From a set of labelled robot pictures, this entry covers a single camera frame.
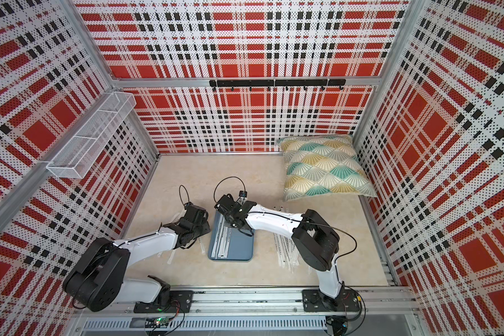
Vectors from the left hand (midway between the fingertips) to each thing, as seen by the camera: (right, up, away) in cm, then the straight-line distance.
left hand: (208, 224), depth 93 cm
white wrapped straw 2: (+36, -9, -9) cm, 38 cm away
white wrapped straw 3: (0, -9, -7) cm, 12 cm away
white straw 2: (+8, -9, -9) cm, 15 cm away
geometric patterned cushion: (+52, +27, 0) cm, 59 cm away
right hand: (+14, +4, -5) cm, 16 cm away
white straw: (+6, -6, -5) cm, 9 cm away
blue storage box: (+16, -8, -7) cm, 19 cm away
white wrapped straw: (+31, -6, -5) cm, 32 cm away
